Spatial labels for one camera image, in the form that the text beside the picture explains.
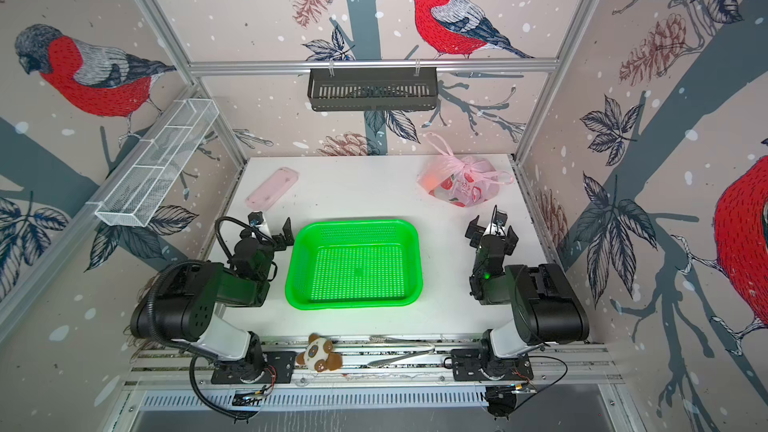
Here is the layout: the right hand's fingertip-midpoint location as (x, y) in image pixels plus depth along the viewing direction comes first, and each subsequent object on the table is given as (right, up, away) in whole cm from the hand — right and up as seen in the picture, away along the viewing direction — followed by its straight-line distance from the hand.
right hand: (494, 224), depth 89 cm
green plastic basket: (-43, -13, +3) cm, 45 cm away
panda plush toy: (-50, -31, -15) cm, 61 cm away
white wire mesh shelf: (-94, +18, -11) cm, 97 cm away
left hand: (-68, +1, 0) cm, 68 cm away
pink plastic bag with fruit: (-7, +13, +11) cm, 18 cm away
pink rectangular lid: (-78, +11, +25) cm, 83 cm away
